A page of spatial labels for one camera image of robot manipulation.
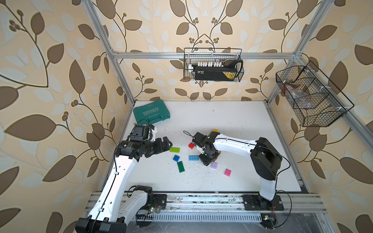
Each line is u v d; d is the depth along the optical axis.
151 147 0.62
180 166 0.87
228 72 0.84
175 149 0.94
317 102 0.72
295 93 0.73
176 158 0.89
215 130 1.03
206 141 0.65
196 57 0.91
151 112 1.08
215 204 0.75
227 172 0.84
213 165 0.86
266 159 0.48
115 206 0.39
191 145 0.95
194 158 0.91
